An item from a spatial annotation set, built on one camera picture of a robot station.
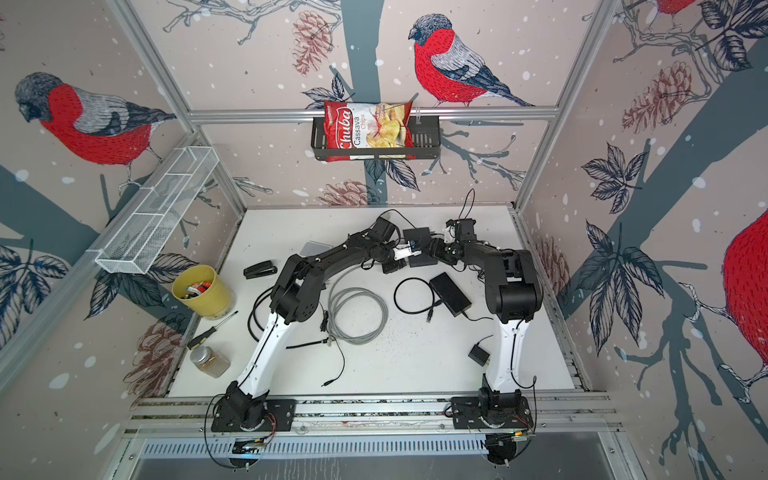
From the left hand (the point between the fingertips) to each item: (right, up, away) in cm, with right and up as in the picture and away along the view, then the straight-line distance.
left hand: (405, 259), depth 102 cm
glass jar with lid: (-51, -24, -27) cm, 63 cm away
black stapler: (-51, -4, -1) cm, 51 cm away
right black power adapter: (+20, -25, -19) cm, 38 cm away
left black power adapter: (-25, -19, -14) cm, 35 cm away
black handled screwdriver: (-61, -21, -15) cm, 66 cm away
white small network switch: (-34, +4, +6) cm, 35 cm away
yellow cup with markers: (-58, -7, -20) cm, 62 cm away
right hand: (+8, 0, +3) cm, 8 cm away
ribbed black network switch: (+15, -11, -6) cm, 19 cm away
